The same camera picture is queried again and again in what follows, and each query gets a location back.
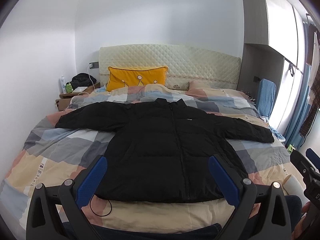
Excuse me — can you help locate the blue cloth on stool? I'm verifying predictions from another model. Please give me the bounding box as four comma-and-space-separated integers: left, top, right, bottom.
269, 126, 286, 142

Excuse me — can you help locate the floral cream pillow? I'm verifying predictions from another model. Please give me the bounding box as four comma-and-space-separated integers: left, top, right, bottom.
165, 75, 193, 91

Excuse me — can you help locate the blue covered chair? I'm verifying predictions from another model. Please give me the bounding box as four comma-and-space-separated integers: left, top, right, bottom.
256, 79, 276, 118

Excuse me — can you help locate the black hair tie loop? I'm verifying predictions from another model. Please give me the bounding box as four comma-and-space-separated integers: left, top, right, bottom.
89, 194, 113, 217

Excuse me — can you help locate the white charging cable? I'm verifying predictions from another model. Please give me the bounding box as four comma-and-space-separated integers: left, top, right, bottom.
77, 64, 97, 97

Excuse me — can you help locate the blue curtain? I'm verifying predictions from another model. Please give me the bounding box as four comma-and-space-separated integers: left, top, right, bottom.
284, 22, 313, 148

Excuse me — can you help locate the black puffer jacket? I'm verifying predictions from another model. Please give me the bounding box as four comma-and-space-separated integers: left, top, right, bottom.
56, 99, 274, 203

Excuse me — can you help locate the green drink carton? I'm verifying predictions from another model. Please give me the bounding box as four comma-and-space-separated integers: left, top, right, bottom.
65, 82, 73, 93

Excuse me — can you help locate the person's right hand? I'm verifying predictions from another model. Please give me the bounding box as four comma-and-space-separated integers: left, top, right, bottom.
291, 202, 311, 240

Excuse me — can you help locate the white box on nightstand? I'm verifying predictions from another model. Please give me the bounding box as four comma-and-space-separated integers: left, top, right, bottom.
73, 86, 88, 93

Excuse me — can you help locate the wooden nightstand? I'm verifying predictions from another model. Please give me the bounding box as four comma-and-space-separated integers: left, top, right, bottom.
55, 82, 100, 111

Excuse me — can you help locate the green packet on floor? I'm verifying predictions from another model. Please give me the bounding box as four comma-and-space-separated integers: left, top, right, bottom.
287, 144, 295, 154

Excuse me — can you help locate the colourful patchwork quilt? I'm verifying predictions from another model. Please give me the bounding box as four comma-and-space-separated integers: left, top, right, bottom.
1, 85, 305, 239

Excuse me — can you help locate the yellow crown cushion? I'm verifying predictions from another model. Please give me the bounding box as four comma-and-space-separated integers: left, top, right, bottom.
106, 66, 168, 92

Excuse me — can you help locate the white spray bottle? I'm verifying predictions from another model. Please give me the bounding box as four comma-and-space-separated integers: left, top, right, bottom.
60, 76, 67, 94

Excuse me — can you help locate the black clothes hanger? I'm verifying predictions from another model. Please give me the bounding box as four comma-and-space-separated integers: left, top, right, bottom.
289, 62, 299, 77

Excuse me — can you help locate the cream quilted headboard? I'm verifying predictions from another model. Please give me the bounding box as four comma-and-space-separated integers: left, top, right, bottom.
98, 44, 241, 89

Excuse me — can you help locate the black bag on nightstand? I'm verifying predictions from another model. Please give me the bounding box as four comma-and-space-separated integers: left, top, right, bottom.
70, 73, 97, 89

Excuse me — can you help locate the dark wall socket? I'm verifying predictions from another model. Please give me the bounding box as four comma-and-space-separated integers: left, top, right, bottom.
89, 61, 99, 69

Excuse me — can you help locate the grey white wardrobe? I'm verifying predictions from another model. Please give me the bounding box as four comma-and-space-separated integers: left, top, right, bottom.
237, 0, 305, 133

